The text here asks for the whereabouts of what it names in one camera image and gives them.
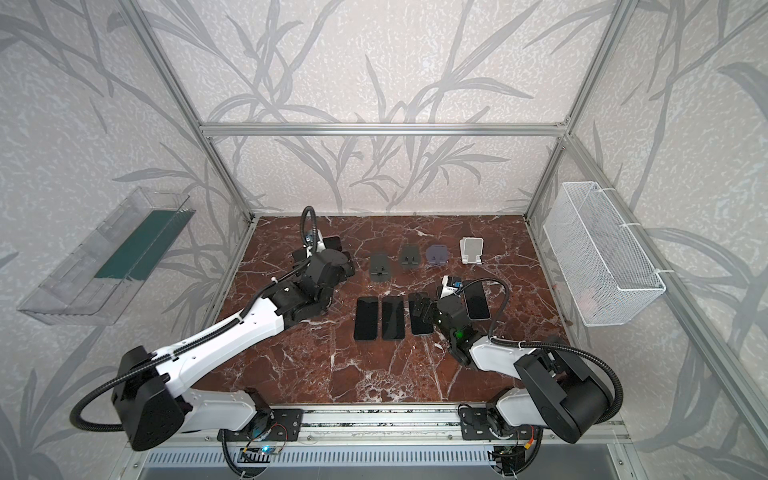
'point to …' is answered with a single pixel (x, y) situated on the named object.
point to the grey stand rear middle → (410, 257)
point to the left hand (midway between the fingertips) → (338, 248)
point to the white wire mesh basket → (607, 277)
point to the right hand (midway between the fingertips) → (428, 287)
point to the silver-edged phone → (421, 313)
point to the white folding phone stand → (471, 250)
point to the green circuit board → (264, 450)
